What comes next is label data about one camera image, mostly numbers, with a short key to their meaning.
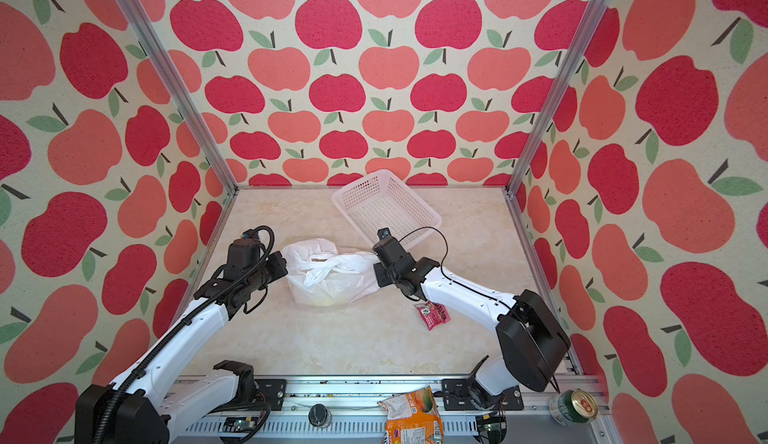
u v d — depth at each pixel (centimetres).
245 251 62
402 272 64
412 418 68
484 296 49
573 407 64
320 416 63
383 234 77
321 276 82
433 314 87
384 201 116
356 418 72
